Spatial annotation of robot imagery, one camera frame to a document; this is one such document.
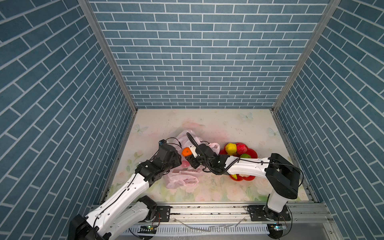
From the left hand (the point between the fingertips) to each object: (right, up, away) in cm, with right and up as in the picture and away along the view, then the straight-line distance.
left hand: (180, 157), depth 79 cm
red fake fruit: (+36, +3, +11) cm, 38 cm away
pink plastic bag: (+1, -6, -11) cm, 12 cm away
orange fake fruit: (+3, +3, +2) cm, 5 cm away
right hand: (+3, +1, +4) cm, 5 cm away
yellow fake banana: (+30, -11, +3) cm, 32 cm away
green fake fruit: (+38, -1, +10) cm, 39 cm away
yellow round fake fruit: (+29, +3, +10) cm, 31 cm away
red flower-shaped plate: (+33, -12, +3) cm, 35 cm away
